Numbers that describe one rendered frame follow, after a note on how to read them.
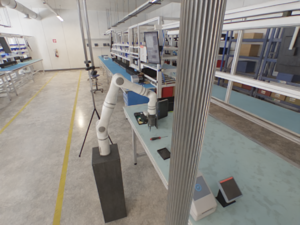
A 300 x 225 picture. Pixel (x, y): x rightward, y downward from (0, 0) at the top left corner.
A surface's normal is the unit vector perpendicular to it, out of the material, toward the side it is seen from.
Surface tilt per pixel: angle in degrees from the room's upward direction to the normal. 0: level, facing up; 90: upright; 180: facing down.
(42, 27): 90
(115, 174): 90
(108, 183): 90
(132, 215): 0
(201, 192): 30
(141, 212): 0
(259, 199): 0
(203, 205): 41
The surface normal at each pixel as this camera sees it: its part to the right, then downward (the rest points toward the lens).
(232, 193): 0.18, -0.56
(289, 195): 0.00, -0.91
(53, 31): 0.36, 0.39
